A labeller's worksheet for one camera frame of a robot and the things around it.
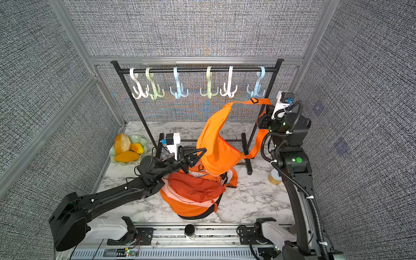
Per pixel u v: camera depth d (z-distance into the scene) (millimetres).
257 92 676
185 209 777
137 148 1001
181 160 532
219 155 645
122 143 975
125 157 959
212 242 732
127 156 969
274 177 860
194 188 811
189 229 667
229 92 681
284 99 475
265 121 543
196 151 562
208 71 595
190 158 560
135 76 606
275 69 605
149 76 607
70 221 403
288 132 407
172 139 524
